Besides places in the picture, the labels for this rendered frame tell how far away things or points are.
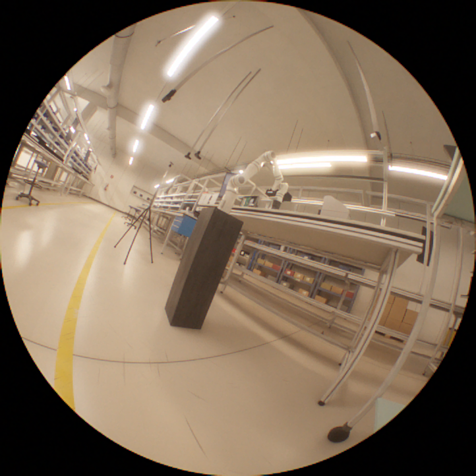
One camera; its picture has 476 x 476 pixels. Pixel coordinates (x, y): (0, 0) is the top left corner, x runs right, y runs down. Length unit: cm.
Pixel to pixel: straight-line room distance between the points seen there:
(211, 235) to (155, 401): 93
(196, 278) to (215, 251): 21
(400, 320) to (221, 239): 400
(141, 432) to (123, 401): 13
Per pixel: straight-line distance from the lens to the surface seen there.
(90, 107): 744
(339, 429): 92
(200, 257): 103
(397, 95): 357
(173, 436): 69
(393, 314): 421
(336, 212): 96
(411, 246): 89
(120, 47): 424
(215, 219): 103
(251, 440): 78
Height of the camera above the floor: 64
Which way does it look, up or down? 5 degrees up
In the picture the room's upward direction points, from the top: 22 degrees clockwise
